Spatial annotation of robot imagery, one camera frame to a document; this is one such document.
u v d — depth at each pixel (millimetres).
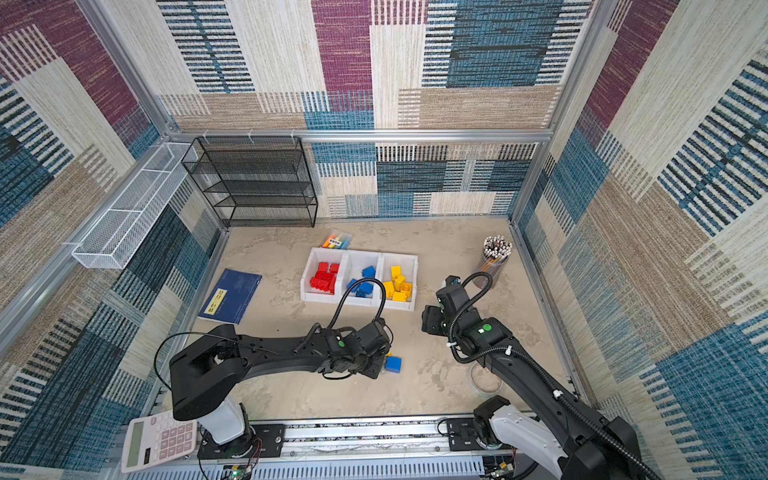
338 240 1121
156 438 725
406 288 965
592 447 392
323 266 1055
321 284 994
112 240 711
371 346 670
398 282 972
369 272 1024
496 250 873
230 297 992
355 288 1013
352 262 1041
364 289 994
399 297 964
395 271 1037
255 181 1095
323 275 1026
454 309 602
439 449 727
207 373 459
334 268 1041
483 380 830
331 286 984
